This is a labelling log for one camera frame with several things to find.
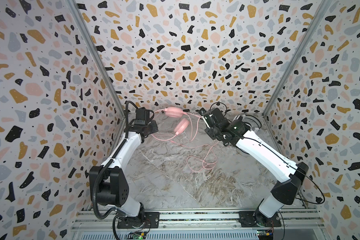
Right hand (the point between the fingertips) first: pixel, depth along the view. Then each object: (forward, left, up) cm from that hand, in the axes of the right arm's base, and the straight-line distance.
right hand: (212, 121), depth 75 cm
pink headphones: (+3, +16, -6) cm, 17 cm away
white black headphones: (+28, -38, -32) cm, 57 cm away
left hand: (+6, +32, -9) cm, 34 cm away
